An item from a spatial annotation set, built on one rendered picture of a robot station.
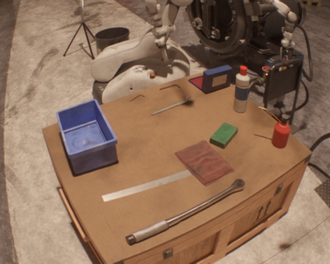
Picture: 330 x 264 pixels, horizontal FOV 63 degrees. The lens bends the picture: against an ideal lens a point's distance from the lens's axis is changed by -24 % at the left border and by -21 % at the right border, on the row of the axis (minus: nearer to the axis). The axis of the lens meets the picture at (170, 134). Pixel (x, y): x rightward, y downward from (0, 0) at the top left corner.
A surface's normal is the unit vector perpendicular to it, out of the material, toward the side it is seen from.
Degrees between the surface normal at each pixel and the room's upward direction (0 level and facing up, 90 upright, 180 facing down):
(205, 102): 0
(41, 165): 0
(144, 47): 90
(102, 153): 90
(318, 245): 0
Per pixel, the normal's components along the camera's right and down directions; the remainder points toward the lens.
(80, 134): 0.00, -0.77
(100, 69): -0.17, 0.63
